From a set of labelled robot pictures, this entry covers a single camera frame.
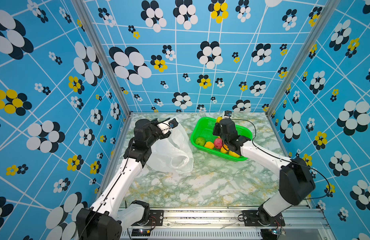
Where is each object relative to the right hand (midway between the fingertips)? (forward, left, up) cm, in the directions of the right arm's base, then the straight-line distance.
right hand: (217, 124), depth 88 cm
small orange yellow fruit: (-6, +4, -13) cm, 15 cm away
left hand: (-7, +28, +14) cm, 32 cm away
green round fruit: (-4, +10, -12) cm, 16 cm away
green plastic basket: (+9, +8, -14) cm, 18 cm away
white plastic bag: (-21, +24, +2) cm, 32 cm away
